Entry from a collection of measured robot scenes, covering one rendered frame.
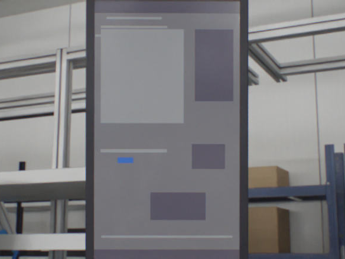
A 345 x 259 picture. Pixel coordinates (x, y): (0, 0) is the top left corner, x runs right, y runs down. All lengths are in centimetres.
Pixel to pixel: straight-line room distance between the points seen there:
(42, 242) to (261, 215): 285
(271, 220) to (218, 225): 316
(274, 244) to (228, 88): 321
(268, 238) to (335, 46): 161
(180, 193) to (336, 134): 368
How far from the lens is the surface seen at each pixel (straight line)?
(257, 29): 203
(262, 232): 428
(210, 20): 111
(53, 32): 604
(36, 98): 293
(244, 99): 110
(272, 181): 430
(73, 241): 154
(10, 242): 165
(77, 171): 155
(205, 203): 110
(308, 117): 479
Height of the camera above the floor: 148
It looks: 11 degrees up
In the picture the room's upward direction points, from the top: straight up
